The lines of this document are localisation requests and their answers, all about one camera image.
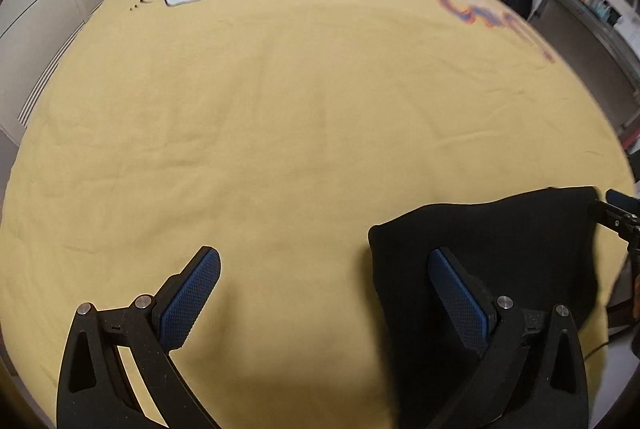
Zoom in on black pants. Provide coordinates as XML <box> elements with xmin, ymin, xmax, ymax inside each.
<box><xmin>368</xmin><ymin>188</ymin><xmax>600</xmax><ymax>428</ymax></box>

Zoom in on long study desk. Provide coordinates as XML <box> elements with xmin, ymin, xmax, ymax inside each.
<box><xmin>529</xmin><ymin>0</ymin><xmax>639</xmax><ymax>143</ymax></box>

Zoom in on dark bag by desk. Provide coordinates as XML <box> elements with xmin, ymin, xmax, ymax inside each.
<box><xmin>505</xmin><ymin>0</ymin><xmax>539</xmax><ymax>23</ymax></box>

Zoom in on yellow dinosaur bed cover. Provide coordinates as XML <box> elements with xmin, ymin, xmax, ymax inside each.
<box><xmin>1</xmin><ymin>0</ymin><xmax>634</xmax><ymax>428</ymax></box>

